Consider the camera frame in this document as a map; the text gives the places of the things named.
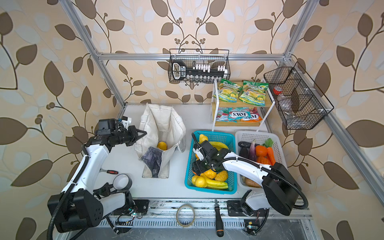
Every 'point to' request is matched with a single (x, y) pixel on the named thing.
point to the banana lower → (215, 184)
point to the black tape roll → (122, 182)
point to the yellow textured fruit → (210, 174)
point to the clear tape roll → (177, 215)
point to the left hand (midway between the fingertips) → (146, 131)
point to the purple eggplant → (252, 156)
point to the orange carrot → (269, 143)
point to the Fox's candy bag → (248, 114)
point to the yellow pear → (202, 138)
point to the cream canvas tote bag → (158, 123)
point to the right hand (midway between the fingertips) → (198, 167)
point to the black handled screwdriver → (219, 221)
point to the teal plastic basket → (227, 175)
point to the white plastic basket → (260, 137)
